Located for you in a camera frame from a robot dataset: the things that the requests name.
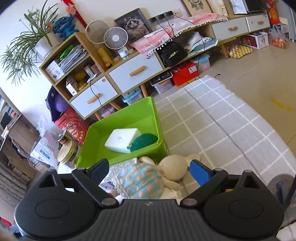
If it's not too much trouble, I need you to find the white sponge block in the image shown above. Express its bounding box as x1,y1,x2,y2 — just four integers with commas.
104,128,142,154

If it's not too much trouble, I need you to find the doll with blue bonnet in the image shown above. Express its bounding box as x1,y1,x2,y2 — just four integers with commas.
112,154,202,201

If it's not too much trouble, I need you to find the green round scrub pad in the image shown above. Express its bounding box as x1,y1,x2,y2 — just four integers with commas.
130,133,158,152

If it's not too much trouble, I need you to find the blue white milk carton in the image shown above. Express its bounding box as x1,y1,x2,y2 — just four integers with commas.
99,158,139,197

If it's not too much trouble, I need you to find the gold lid glass jar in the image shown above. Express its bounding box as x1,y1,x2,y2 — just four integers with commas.
57,140,81,169

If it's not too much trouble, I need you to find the small tin can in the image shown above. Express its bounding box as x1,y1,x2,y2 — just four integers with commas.
57,129,74,145

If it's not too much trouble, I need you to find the white paper bag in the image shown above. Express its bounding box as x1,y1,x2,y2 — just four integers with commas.
30,131,60,168

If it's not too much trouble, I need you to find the grey checked tablecloth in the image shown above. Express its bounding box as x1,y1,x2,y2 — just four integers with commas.
153,74,296,197

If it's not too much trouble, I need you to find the green plastic bin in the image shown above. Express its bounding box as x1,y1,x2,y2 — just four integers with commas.
77,97,168,168

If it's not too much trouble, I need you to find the red cartoon bucket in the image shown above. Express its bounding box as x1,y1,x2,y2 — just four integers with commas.
54,108,89,143

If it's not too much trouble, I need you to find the wooden cabinet with drawers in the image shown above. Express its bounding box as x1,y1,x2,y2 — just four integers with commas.
40,12,270,120

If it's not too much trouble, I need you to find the red box under cabinet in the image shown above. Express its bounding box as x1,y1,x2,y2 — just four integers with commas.
171,61,199,86

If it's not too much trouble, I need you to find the black bag on shelf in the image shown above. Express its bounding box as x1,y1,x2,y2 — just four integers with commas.
158,42,188,67

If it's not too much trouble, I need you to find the yellow egg tray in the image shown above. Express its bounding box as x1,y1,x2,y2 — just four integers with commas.
226,44,253,59

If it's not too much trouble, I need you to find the white desk fan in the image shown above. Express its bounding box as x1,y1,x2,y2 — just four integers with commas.
103,27,130,59

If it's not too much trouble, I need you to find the potted spider plant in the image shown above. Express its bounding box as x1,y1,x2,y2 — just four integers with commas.
1,2,58,85

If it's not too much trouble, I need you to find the round racket fan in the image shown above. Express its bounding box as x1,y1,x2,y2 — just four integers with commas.
85,20,110,44

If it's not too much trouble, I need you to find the pink cloth on cabinet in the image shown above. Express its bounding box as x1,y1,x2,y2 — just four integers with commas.
130,13,228,56

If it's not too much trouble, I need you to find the blue stitch plush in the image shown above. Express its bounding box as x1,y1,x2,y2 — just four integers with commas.
53,14,79,41

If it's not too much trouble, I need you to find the framed cat picture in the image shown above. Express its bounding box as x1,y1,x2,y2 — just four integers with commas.
114,8,152,44

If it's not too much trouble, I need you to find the framed cartoon girl picture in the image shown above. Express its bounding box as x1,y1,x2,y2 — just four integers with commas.
182,0,212,16

